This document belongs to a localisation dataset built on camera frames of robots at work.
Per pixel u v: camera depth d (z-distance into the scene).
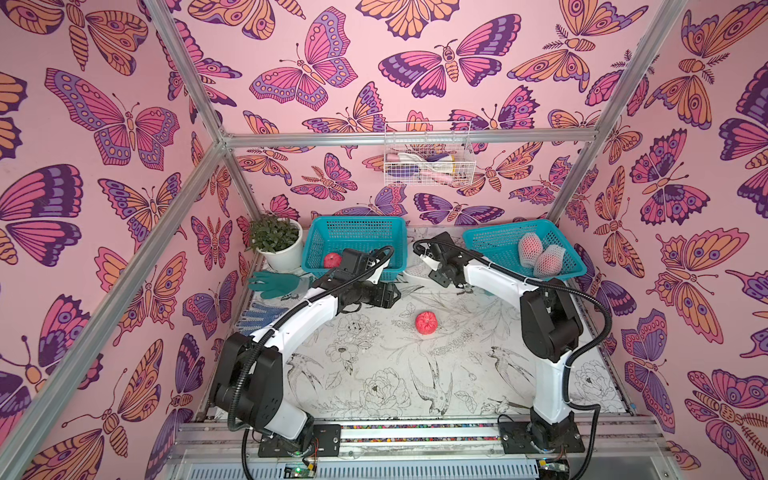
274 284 1.03
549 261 1.00
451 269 0.71
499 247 1.13
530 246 1.06
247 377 0.41
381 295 0.75
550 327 0.52
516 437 0.73
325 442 0.73
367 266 0.71
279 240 0.97
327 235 1.15
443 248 0.77
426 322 0.88
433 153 0.97
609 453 0.73
